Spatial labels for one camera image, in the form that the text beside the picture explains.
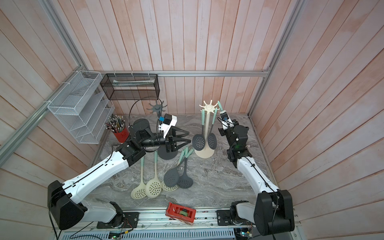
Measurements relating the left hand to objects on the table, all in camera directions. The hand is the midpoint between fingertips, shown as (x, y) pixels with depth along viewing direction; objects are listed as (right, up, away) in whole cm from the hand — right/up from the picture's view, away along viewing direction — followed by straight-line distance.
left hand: (188, 140), depth 61 cm
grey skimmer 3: (+6, -4, +27) cm, 28 cm away
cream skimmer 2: (-19, -27, +18) cm, 38 cm away
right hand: (+20, +12, +17) cm, 29 cm away
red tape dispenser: (-3, -36, +9) cm, 37 cm away
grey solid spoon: (-10, -22, +20) cm, 31 cm away
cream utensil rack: (+12, -11, +36) cm, 39 cm away
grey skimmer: (-2, -26, +24) cm, 36 cm away
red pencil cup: (-46, +8, +31) cm, 56 cm away
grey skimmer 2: (+15, -2, +29) cm, 33 cm away
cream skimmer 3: (-11, -28, +19) cm, 36 cm away
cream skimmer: (-27, -30, +20) cm, 45 cm away
